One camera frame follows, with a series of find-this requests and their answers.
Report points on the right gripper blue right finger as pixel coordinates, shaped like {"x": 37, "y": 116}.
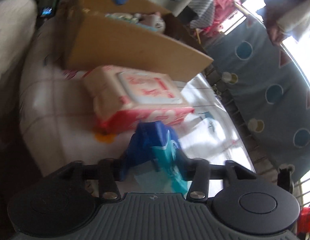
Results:
{"x": 198, "y": 172}

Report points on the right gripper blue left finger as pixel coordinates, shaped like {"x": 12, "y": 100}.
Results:
{"x": 112, "y": 171}

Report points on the blue white diaper pack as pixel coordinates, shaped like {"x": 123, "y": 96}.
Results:
{"x": 165, "y": 177}

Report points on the pink round plush toy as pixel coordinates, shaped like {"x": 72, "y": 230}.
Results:
{"x": 154, "y": 21}

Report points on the brown cardboard box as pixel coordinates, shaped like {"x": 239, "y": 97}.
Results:
{"x": 94, "y": 38}

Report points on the checked plastic tablecloth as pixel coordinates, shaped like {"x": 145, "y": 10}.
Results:
{"x": 58, "y": 123}

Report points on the pink wet wipes pack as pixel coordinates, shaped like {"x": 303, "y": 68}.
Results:
{"x": 123, "y": 97}

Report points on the white dotted hanging cloth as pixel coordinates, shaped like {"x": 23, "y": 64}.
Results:
{"x": 205, "y": 11}

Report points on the blue dotted hanging blanket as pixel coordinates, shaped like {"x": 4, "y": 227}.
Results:
{"x": 269, "y": 91}

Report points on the pink hanging garment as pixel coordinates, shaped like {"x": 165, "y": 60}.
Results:
{"x": 223, "y": 9}

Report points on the red plastic bag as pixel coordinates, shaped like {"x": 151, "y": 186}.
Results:
{"x": 303, "y": 224}

